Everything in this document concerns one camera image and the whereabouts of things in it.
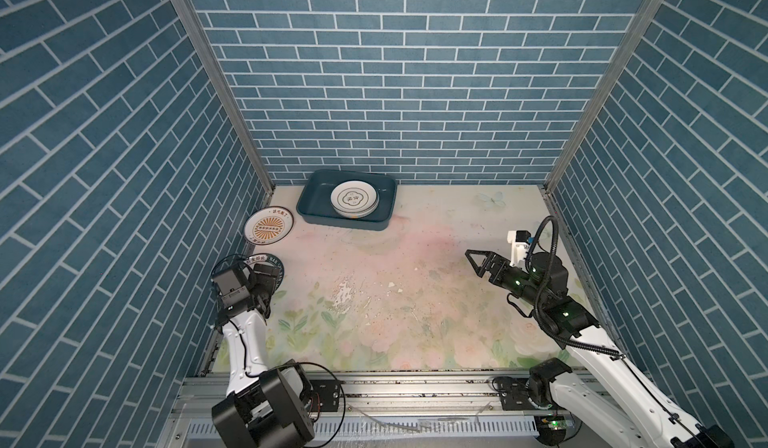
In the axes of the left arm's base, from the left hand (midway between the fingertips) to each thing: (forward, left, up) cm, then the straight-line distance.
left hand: (272, 275), depth 84 cm
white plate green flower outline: (+35, -20, -6) cm, 41 cm away
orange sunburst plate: (+26, +11, -11) cm, 30 cm away
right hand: (-1, -54, +12) cm, 56 cm away
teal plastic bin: (+37, -4, -9) cm, 38 cm away
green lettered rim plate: (+11, +7, -11) cm, 17 cm away
